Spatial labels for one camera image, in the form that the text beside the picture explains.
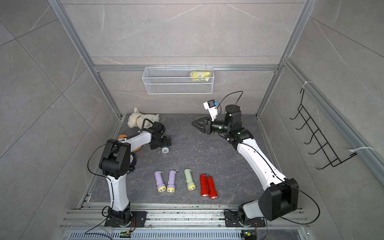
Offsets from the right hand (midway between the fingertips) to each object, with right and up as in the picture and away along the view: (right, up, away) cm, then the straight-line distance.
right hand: (195, 123), depth 69 cm
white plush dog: (-43, +4, +38) cm, 58 cm away
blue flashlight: (-20, -17, +28) cm, 38 cm away
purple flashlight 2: (-13, -33, +14) cm, 38 cm away
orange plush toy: (-53, -9, +37) cm, 65 cm away
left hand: (-20, -12, +32) cm, 40 cm away
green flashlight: (-2, -34, +12) cm, 36 cm away
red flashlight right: (+10, -38, +10) cm, 40 cm away
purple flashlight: (-19, -35, +12) cm, 41 cm away
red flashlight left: (+5, -37, +11) cm, 39 cm away
